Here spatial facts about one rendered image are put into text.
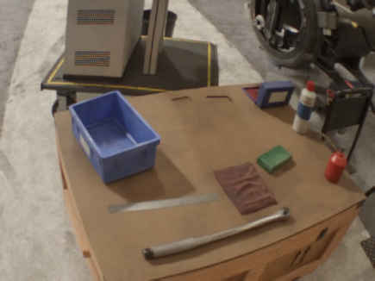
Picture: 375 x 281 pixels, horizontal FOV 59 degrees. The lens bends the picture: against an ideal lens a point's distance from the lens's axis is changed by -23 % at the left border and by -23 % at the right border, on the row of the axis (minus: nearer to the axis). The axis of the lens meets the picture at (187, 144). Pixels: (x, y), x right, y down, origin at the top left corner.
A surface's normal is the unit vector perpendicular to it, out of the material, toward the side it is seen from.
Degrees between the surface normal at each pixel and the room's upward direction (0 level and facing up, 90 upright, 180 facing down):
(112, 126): 0
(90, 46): 90
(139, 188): 0
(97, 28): 90
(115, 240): 0
